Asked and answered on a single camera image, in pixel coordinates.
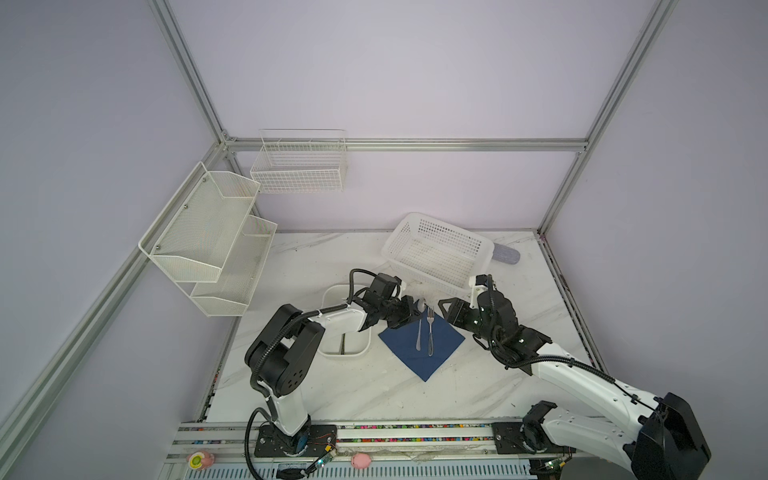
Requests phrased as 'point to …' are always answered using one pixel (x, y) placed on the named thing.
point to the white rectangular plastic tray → (347, 320)
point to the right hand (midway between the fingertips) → (441, 305)
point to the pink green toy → (201, 460)
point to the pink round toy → (361, 460)
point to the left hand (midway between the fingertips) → (423, 316)
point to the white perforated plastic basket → (428, 251)
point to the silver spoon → (421, 305)
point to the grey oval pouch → (505, 254)
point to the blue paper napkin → (446, 340)
